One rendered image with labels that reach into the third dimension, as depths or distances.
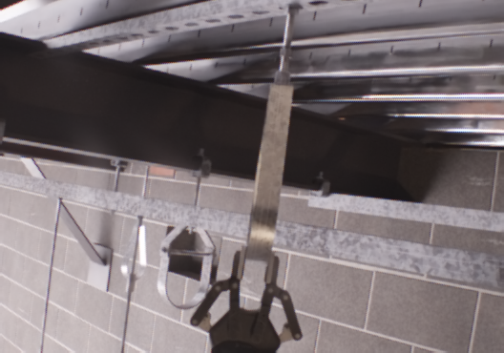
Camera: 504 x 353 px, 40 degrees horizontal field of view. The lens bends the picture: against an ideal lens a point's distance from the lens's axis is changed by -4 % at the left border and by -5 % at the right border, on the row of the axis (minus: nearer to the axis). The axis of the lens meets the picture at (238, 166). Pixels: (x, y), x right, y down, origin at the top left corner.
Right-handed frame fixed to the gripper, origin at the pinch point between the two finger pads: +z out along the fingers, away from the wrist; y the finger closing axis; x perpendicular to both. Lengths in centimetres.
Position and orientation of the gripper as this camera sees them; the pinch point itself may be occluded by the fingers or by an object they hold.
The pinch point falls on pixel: (255, 263)
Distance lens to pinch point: 82.5
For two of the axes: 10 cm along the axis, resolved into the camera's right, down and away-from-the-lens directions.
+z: 1.5, -9.9, 0.5
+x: -0.2, 0.4, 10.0
